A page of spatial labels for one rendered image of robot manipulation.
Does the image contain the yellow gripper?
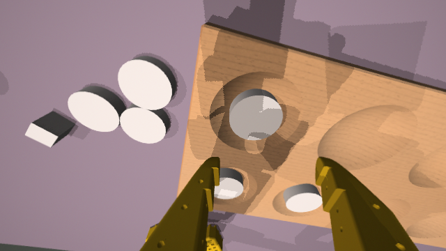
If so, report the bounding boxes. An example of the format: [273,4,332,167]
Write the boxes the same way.
[140,157,419,251]

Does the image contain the white disc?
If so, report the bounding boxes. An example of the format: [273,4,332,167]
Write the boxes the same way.
[118,56,176,110]
[229,89,283,140]
[214,168,244,199]
[283,183,322,212]
[68,86,126,132]
[120,103,170,144]

